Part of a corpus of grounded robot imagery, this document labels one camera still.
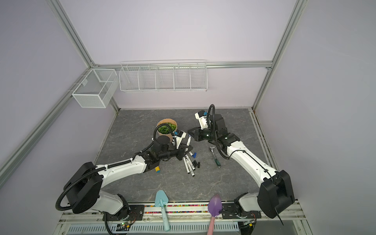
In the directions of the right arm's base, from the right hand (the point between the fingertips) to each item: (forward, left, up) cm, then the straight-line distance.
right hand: (188, 132), depth 77 cm
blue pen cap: (-2, -3, -23) cm, 23 cm away
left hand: (-6, -1, -7) cm, 10 cm away
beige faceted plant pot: (+7, +13, -12) cm, 19 cm away
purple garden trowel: (-31, -14, -24) cm, 42 cm away
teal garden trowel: (-28, +15, -21) cm, 38 cm away
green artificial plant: (+12, +17, -14) cm, 25 cm away
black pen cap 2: (-6, -3, -24) cm, 25 cm away
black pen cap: (-8, -5, -24) cm, 26 cm away
